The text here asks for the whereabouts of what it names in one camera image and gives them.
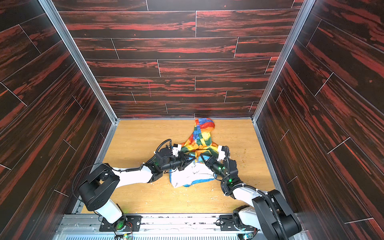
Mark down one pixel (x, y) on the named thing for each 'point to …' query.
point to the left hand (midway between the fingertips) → (197, 159)
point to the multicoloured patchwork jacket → (194, 170)
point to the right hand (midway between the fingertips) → (203, 153)
